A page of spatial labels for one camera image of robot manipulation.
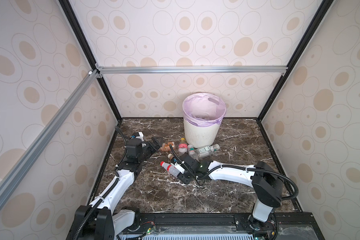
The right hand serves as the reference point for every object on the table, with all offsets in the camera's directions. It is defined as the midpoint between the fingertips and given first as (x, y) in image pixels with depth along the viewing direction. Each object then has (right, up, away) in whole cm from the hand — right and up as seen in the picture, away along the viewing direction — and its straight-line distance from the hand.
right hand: (181, 173), depth 85 cm
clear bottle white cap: (+7, +11, +12) cm, 18 cm away
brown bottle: (-11, +14, +16) cm, 24 cm away
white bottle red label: (-5, +3, -1) cm, 6 cm away
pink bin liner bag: (+15, +39, +17) cm, 45 cm away
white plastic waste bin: (+12, +21, +7) cm, 25 cm away
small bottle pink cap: (+1, +14, +12) cm, 18 cm away
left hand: (-10, +20, -5) cm, 23 cm away
